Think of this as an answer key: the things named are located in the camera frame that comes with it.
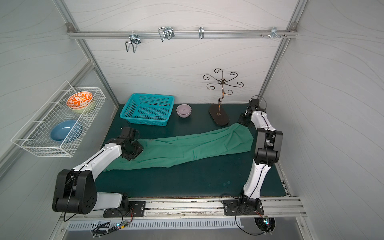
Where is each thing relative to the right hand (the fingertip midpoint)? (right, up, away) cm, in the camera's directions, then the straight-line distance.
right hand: (244, 120), depth 99 cm
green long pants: (-11, -13, -1) cm, 17 cm away
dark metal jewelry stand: (-15, +5, +12) cm, 20 cm away
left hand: (-65, -18, -11) cm, 69 cm away
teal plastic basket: (-68, +9, +20) cm, 72 cm away
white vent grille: (-73, -50, -30) cm, 93 cm away
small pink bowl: (-42, +7, +14) cm, 45 cm away
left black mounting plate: (-62, -44, -25) cm, 81 cm away
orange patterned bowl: (-91, +11, -25) cm, 95 cm away
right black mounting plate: (-10, -39, -32) cm, 51 cm away
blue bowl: (-91, -4, -34) cm, 97 cm away
